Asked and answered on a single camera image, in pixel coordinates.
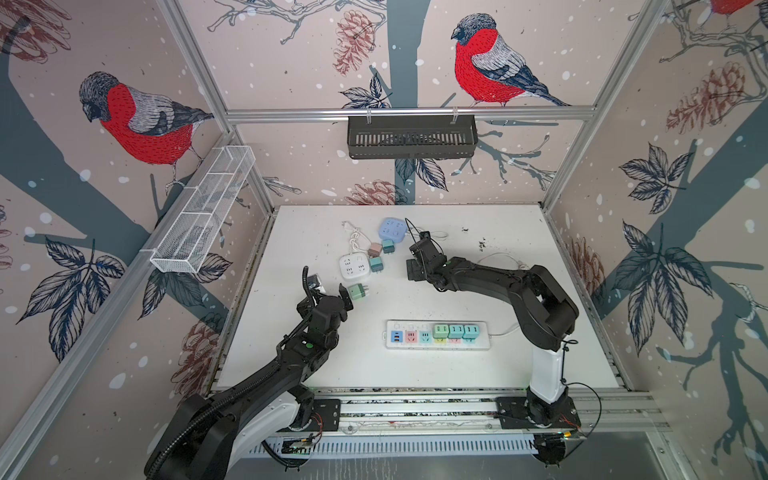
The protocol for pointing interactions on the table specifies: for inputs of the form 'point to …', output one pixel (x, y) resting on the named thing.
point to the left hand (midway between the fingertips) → (328, 290)
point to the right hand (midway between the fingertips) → (420, 267)
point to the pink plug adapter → (375, 249)
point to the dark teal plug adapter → (388, 246)
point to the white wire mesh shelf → (204, 209)
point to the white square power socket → (354, 265)
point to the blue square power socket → (393, 229)
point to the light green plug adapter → (441, 331)
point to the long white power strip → (417, 334)
